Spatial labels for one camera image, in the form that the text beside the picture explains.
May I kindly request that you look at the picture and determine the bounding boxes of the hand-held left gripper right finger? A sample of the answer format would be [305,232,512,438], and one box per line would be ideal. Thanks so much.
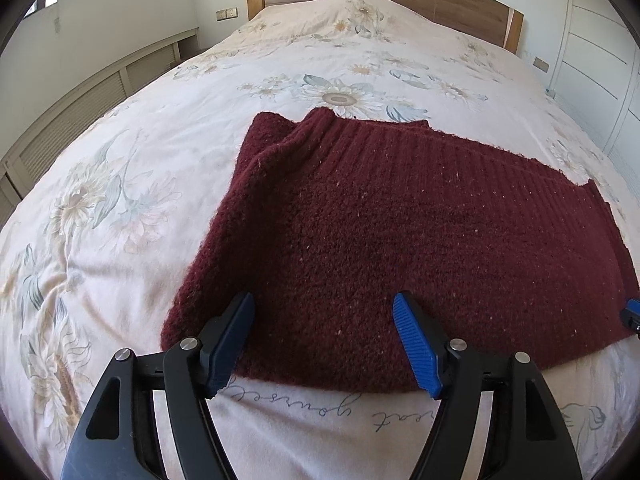
[392,291,583,480]

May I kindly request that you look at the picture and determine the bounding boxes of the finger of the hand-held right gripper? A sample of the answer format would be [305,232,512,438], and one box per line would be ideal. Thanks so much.
[619,298,640,334]

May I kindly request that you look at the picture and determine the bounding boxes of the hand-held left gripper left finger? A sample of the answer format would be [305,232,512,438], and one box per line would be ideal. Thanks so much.
[60,291,257,480]

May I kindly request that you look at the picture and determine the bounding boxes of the dark red knitted sweater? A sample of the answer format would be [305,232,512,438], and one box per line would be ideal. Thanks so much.
[160,107,640,395]

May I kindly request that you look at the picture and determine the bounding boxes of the floral duvet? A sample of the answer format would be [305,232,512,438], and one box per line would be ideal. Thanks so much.
[0,0,640,480]

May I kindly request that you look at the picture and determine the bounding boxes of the white wardrobe doors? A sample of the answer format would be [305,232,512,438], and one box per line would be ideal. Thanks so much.
[550,0,640,181]

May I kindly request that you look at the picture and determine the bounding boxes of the low louvered cabinet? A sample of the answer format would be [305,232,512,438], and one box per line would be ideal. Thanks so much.
[0,29,201,221]

